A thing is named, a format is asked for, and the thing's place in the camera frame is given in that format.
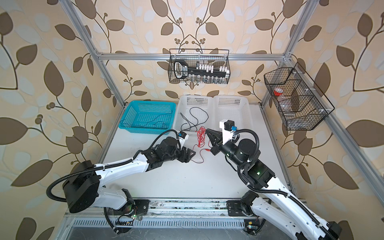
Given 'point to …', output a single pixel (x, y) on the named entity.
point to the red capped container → (278, 91)
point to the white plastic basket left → (193, 111)
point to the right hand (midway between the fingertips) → (208, 132)
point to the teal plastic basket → (155, 117)
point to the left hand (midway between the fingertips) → (192, 150)
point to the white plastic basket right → (234, 108)
